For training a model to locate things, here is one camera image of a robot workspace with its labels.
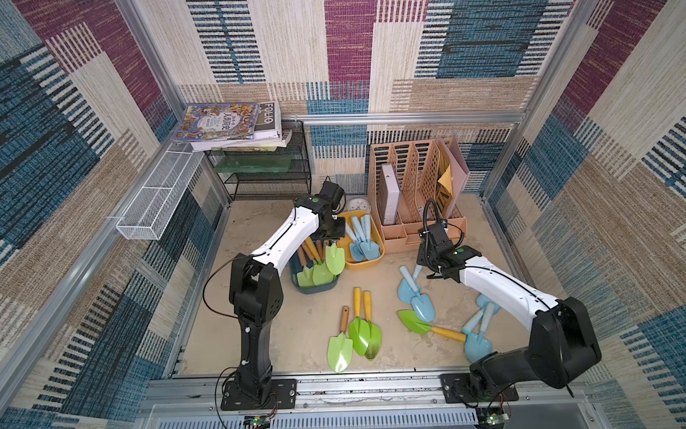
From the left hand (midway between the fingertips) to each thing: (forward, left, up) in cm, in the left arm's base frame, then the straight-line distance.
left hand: (339, 233), depth 91 cm
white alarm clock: (+25, -8, -11) cm, 28 cm away
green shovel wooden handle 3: (-32, 0, -14) cm, 35 cm away
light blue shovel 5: (-14, -22, -14) cm, 30 cm away
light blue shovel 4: (-19, -27, -13) cm, 35 cm away
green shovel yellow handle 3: (-25, -24, -14) cm, 37 cm away
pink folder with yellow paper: (+15, -39, +12) cm, 43 cm away
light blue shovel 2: (+2, -7, -10) cm, 12 cm away
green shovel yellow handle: (-28, -6, -12) cm, 31 cm away
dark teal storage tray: (-5, +16, -12) cm, 21 cm away
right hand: (-6, -29, -2) cm, 30 cm away
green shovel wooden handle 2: (-9, +7, -12) cm, 16 cm away
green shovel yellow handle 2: (-29, -11, -14) cm, 34 cm away
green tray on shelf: (+23, +30, +12) cm, 40 cm away
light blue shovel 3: (-2, -5, -11) cm, 12 cm away
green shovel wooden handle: (-7, +1, -4) cm, 8 cm away
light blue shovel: (+1, -11, -11) cm, 15 cm away
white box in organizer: (+12, -18, +6) cm, 22 cm away
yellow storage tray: (+6, -13, -10) cm, 18 cm away
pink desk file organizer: (+23, -29, +9) cm, 38 cm away
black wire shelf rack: (+33, +19, -6) cm, 38 cm away
